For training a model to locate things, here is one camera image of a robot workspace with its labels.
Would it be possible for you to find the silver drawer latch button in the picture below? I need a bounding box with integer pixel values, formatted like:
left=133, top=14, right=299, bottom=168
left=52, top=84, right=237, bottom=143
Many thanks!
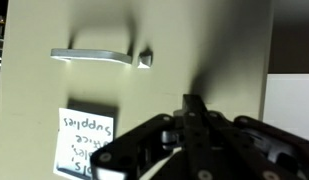
left=136, top=49, right=154, bottom=70

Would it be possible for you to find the tall white storage cabinet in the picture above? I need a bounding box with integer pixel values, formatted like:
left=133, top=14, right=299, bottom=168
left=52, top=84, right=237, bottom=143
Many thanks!
left=261, top=73, right=309, bottom=143

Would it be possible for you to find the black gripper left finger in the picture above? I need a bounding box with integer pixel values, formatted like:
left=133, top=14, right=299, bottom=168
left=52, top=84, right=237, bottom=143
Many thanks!
left=89, top=94, right=196, bottom=180

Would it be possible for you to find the white handwritten paper label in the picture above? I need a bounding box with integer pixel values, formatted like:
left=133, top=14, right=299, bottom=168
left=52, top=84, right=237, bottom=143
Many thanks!
left=52, top=106, right=115, bottom=180

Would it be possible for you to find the silver drawer handle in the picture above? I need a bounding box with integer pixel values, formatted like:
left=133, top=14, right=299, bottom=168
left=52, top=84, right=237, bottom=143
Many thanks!
left=49, top=47, right=133, bottom=66

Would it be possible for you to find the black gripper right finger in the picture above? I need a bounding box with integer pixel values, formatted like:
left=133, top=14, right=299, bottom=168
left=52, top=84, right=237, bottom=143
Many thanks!
left=193, top=94, right=309, bottom=180

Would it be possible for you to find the beige cabinet drawer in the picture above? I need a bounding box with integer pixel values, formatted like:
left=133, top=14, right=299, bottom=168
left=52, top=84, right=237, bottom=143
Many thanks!
left=0, top=0, right=274, bottom=180

